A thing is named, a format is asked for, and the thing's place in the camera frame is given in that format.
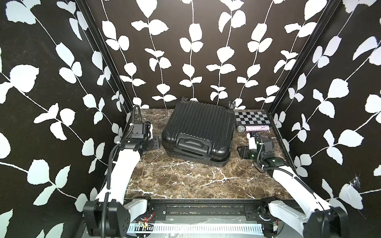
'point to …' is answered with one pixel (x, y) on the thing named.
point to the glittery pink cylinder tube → (242, 129)
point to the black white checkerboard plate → (252, 117)
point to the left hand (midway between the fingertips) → (157, 139)
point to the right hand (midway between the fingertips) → (239, 145)
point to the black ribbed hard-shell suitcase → (199, 133)
